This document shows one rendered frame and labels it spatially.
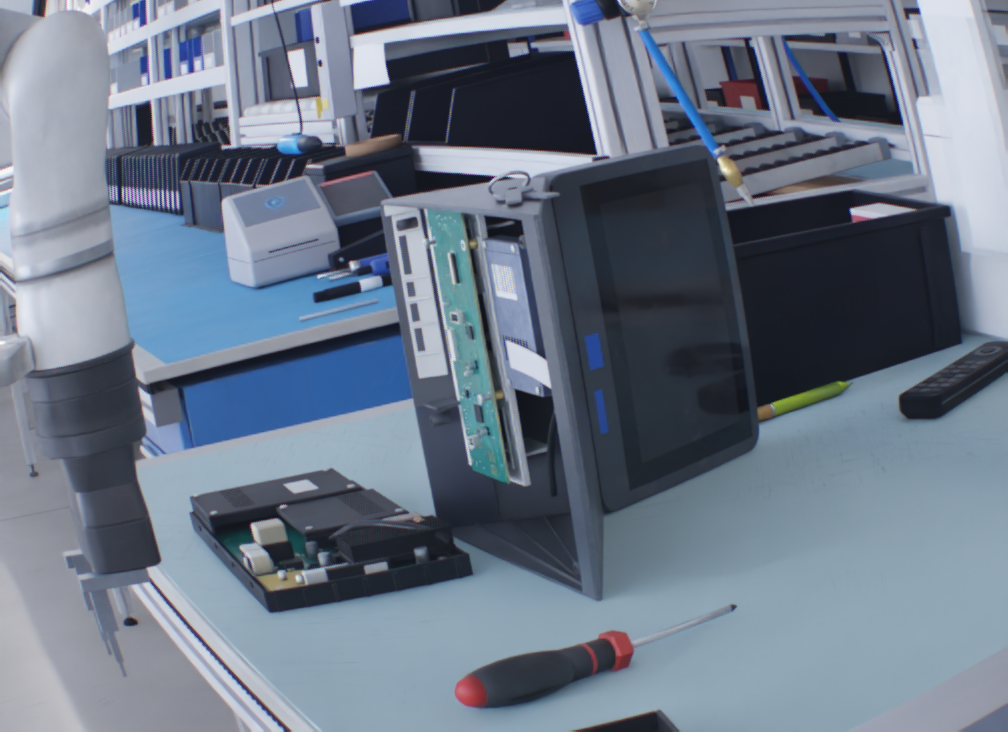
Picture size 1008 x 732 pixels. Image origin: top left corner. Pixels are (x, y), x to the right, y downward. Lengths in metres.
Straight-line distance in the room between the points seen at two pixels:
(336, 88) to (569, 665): 2.95
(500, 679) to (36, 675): 3.73
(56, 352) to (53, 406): 0.03
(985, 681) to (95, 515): 0.68
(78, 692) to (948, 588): 3.61
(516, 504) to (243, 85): 3.67
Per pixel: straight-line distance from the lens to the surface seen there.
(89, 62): 1.06
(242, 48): 5.02
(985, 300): 1.70
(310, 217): 3.41
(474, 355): 1.32
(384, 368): 2.91
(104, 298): 1.09
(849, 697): 0.94
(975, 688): 0.51
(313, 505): 1.44
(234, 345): 2.85
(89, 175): 1.08
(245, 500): 1.48
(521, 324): 1.26
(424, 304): 1.39
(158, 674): 4.62
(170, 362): 2.83
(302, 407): 2.89
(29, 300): 1.09
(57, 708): 4.42
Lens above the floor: 1.34
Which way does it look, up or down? 10 degrees down
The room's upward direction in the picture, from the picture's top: 10 degrees counter-clockwise
